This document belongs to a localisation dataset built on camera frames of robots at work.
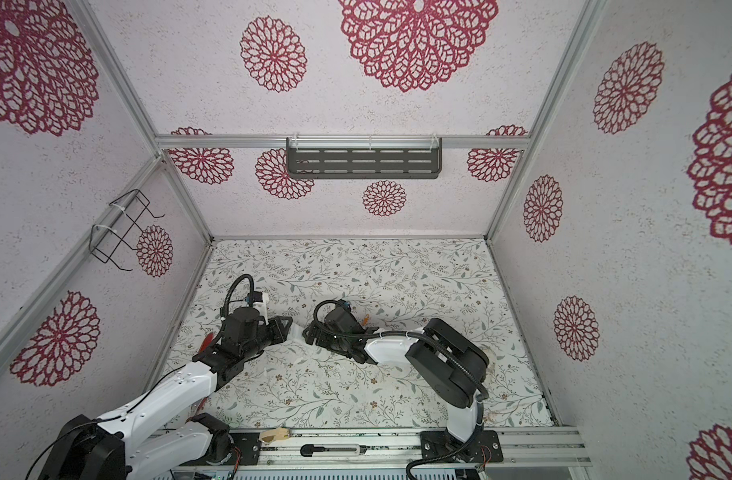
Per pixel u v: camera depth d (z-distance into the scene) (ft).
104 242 2.38
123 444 1.35
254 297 2.42
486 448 2.38
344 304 2.80
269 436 2.45
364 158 3.28
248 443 2.46
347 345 2.27
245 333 2.10
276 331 2.44
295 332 2.78
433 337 1.72
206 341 2.95
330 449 2.40
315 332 2.62
